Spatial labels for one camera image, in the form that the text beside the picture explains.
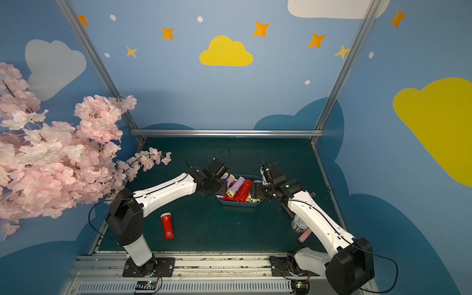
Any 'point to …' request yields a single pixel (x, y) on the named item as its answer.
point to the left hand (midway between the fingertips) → (225, 186)
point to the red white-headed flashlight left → (166, 219)
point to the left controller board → (145, 285)
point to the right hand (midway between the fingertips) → (261, 188)
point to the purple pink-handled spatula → (305, 235)
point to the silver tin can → (298, 224)
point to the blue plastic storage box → (238, 203)
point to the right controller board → (300, 287)
